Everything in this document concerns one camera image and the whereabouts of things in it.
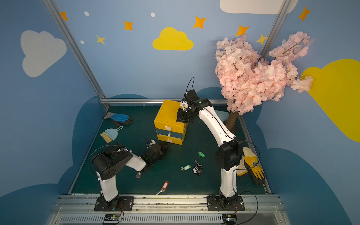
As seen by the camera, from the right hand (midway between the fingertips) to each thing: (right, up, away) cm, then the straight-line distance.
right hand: (178, 118), depth 84 cm
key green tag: (+5, -31, +4) cm, 32 cm away
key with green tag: (+16, -24, +9) cm, 30 cm away
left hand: (-5, -16, +10) cm, 20 cm away
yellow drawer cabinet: (-6, -7, +2) cm, 9 cm away
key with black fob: (+13, -31, +3) cm, 34 cm away
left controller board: (-35, -52, -12) cm, 63 cm away
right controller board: (+28, -53, -11) cm, 61 cm away
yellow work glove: (+46, -28, +2) cm, 54 cm away
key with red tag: (-9, -41, -4) cm, 42 cm away
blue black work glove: (-48, 0, +25) cm, 55 cm away
